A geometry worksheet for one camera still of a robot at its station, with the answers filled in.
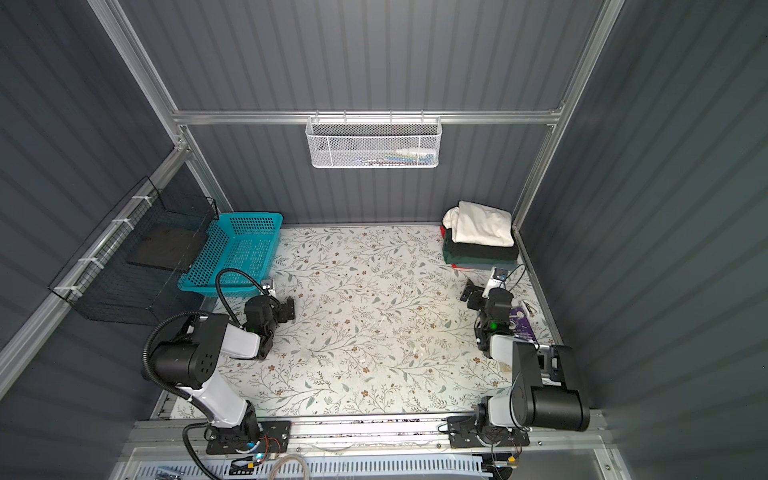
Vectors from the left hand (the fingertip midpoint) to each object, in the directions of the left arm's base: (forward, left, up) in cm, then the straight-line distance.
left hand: (273, 299), depth 96 cm
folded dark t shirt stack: (+11, -68, +4) cm, 69 cm away
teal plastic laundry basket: (+29, +18, -2) cm, 34 cm away
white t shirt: (+21, -70, +11) cm, 74 cm away
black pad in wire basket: (+1, +21, +25) cm, 32 cm away
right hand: (-4, -69, +8) cm, 69 cm away
